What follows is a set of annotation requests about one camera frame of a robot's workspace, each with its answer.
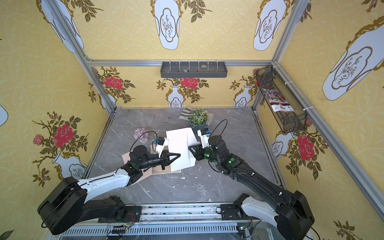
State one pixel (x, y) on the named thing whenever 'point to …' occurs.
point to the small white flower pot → (143, 141)
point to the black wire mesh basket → (288, 114)
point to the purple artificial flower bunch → (138, 132)
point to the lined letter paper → (158, 169)
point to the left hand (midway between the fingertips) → (181, 156)
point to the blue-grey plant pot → (198, 126)
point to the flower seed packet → (277, 101)
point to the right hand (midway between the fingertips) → (190, 150)
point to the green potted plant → (197, 117)
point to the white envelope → (179, 140)
